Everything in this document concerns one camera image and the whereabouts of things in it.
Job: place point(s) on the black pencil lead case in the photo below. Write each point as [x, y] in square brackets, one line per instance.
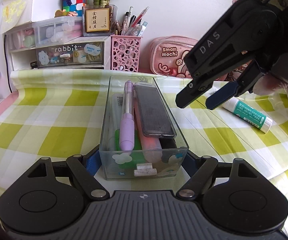
[154, 117]

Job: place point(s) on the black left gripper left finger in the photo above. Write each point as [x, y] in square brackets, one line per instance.
[82, 174]

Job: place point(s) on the glass plant pot with label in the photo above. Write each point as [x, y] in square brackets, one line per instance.
[98, 18]

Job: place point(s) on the green white glue stick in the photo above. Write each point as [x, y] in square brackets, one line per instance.
[248, 114]

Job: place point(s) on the white drawer organizer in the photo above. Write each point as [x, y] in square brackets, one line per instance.
[82, 52]

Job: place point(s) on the clear plastic organizer tray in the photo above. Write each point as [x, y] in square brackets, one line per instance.
[132, 164]

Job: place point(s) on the clear plastic storage box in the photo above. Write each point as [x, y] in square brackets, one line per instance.
[44, 33]

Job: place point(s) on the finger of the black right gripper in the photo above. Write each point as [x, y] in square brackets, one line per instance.
[196, 88]
[244, 83]

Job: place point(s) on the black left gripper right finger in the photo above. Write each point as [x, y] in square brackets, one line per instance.
[200, 170]

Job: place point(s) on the purple mechanical pencil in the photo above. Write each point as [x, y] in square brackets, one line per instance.
[127, 124]

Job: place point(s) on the red pen in holder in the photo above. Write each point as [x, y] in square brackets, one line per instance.
[136, 21]

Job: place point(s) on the pink perforated pen holder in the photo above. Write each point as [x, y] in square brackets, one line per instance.
[125, 53]

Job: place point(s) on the small cartoon figurine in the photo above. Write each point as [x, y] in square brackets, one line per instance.
[62, 13]

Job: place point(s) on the black white pen in holder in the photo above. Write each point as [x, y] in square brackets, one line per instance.
[126, 21]

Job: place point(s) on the pink cat pencil case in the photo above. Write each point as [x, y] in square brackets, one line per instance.
[167, 55]

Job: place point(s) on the green checkered table cloth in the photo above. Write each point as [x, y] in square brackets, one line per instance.
[59, 112]

